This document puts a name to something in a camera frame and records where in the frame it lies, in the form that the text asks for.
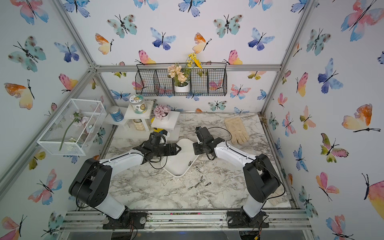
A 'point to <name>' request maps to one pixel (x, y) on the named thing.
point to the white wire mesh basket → (74, 130)
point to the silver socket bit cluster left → (190, 188)
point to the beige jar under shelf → (138, 124)
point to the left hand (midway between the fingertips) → (178, 147)
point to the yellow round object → (158, 129)
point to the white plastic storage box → (178, 165)
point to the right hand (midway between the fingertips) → (198, 145)
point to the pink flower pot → (162, 112)
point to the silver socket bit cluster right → (208, 184)
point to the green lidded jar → (138, 104)
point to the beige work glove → (238, 134)
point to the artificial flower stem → (76, 118)
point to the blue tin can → (116, 114)
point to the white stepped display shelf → (127, 130)
